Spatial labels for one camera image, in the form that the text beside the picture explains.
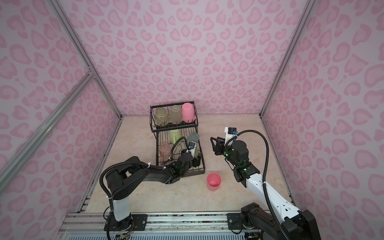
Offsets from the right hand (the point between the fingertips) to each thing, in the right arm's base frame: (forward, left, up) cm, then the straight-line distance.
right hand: (213, 137), depth 76 cm
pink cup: (-14, -1, -24) cm, 28 cm away
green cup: (-1, +9, -14) cm, 17 cm away
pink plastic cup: (+16, +14, +2) cm, 21 cm away
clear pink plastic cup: (+4, +29, -20) cm, 36 cm away
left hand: (+2, +8, -16) cm, 18 cm away
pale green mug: (+11, +23, -13) cm, 29 cm away
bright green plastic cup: (+12, +29, +2) cm, 31 cm away
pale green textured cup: (+16, +21, +1) cm, 26 cm away
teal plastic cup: (+11, +11, -15) cm, 21 cm away
